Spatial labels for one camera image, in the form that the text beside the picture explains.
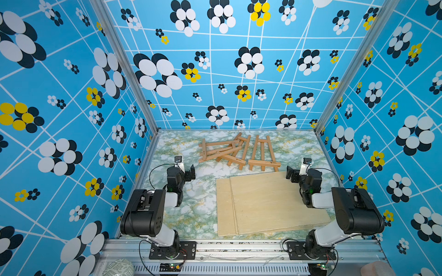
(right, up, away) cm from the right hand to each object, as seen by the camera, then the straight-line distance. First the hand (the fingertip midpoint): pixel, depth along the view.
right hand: (300, 166), depth 94 cm
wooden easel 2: (-33, +5, +12) cm, 35 cm away
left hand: (-63, +1, 0) cm, 63 cm away
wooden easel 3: (-20, +2, +5) cm, 20 cm away
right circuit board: (-3, -40, -23) cm, 46 cm away
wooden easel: (-41, +9, +11) cm, 43 cm away
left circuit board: (-65, -40, -22) cm, 79 cm away
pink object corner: (+21, -38, -25) cm, 50 cm away
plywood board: (-41, -24, -12) cm, 49 cm away
